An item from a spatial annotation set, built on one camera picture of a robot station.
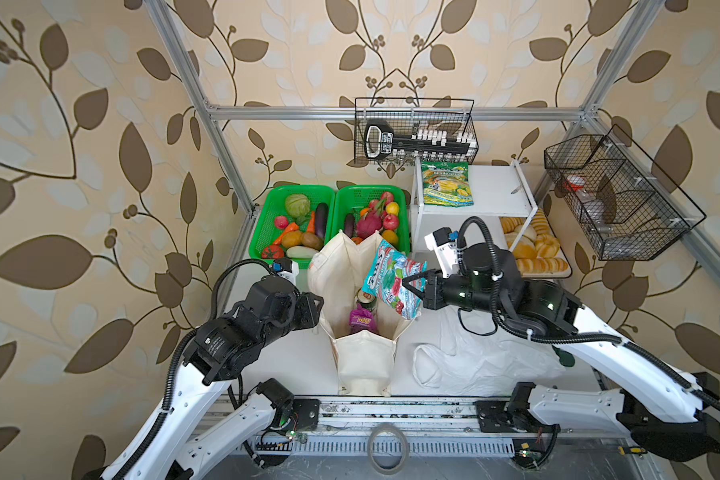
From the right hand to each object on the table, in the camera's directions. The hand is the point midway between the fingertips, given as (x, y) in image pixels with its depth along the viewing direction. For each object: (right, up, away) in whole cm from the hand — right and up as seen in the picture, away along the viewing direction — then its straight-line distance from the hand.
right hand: (405, 285), depth 60 cm
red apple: (0, +16, +48) cm, 51 cm away
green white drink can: (-9, -8, +23) cm, 26 cm away
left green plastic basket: (-36, +15, +52) cm, 65 cm away
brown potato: (-28, +9, +43) cm, 53 cm away
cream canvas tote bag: (-16, +1, +20) cm, 25 cm away
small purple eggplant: (-15, +15, +52) cm, 56 cm away
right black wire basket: (+56, +17, +14) cm, 61 cm away
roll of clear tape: (-2, -39, +15) cm, 42 cm away
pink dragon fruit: (-8, +14, +45) cm, 48 cm away
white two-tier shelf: (+26, +20, +16) cm, 37 cm away
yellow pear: (0, +10, +45) cm, 46 cm away
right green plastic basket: (-15, +25, +58) cm, 65 cm away
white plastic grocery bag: (+24, -23, +23) cm, 41 cm away
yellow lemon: (+1, +21, +52) cm, 56 cm away
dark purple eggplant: (-26, +15, +52) cm, 60 cm away
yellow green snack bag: (+13, +24, +17) cm, 32 cm away
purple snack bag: (-10, -12, +18) cm, 24 cm away
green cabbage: (-35, +22, +52) cm, 66 cm away
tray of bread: (+53, +4, +45) cm, 69 cm away
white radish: (-32, +5, +44) cm, 55 cm away
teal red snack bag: (-4, 0, +4) cm, 6 cm away
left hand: (-18, -4, +6) cm, 19 cm away
